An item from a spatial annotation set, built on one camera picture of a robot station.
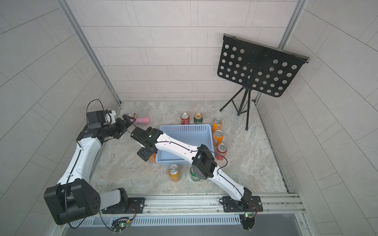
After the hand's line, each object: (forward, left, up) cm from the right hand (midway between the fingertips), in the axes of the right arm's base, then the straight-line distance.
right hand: (149, 152), depth 83 cm
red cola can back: (+20, -21, +3) cm, 29 cm away
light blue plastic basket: (+14, -27, -7) cm, 31 cm away
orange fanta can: (-5, -3, +2) cm, 6 cm away
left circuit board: (-32, +9, -5) cm, 34 cm away
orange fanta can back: (+14, -41, +3) cm, 44 cm away
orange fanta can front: (+6, -40, +1) cm, 41 cm away
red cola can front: (-4, -41, +2) cm, 41 cm away
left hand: (+12, +6, +14) cm, 20 cm away
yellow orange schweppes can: (-14, -15, +3) cm, 21 cm away
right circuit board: (-34, -49, -9) cm, 61 cm away
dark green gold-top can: (+20, -30, +3) cm, 36 cm away
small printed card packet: (+33, +18, -4) cm, 38 cm away
